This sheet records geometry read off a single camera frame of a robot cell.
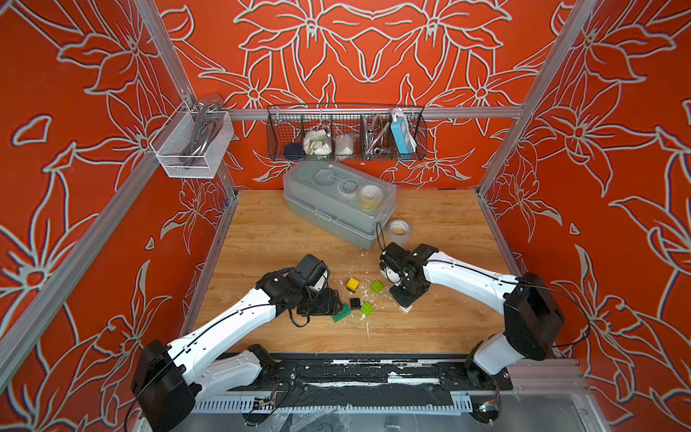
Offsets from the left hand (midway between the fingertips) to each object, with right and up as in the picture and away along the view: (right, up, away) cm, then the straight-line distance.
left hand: (335, 306), depth 75 cm
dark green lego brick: (+3, -5, +9) cm, 11 cm away
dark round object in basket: (-16, +49, +20) cm, 55 cm away
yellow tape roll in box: (+12, +33, +20) cm, 40 cm away
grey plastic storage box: (+1, +31, +17) cm, 36 cm away
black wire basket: (+2, +56, +21) cm, 59 cm away
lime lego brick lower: (+10, -4, +9) cm, 14 cm away
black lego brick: (+6, -3, +10) cm, 12 cm away
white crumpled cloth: (-8, +52, +17) cm, 55 cm away
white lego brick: (+22, -4, +8) cm, 24 cm away
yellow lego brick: (+5, +3, +13) cm, 14 cm away
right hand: (+20, 0, +7) cm, 21 cm away
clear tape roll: (+25, +20, +31) cm, 44 cm away
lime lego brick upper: (+14, +2, +15) cm, 20 cm away
